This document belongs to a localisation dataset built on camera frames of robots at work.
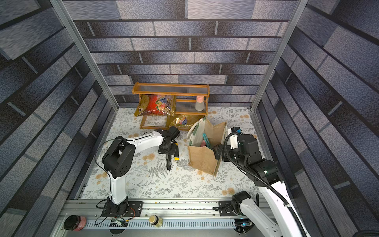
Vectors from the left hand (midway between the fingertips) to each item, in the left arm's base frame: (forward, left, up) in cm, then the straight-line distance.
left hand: (172, 152), depth 94 cm
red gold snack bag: (+24, +10, +20) cm, 33 cm away
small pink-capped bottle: (+25, -18, +20) cm, 36 cm away
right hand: (-9, -27, +25) cm, 38 cm away
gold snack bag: (+22, -6, +5) cm, 24 cm away
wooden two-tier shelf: (+35, -12, +14) cm, 40 cm away
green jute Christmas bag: (+9, -20, +6) cm, 22 cm away
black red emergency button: (-39, +39, +7) cm, 55 cm away
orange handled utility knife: (-3, -3, 0) cm, 4 cm away
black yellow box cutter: (-7, +1, 0) cm, 7 cm away
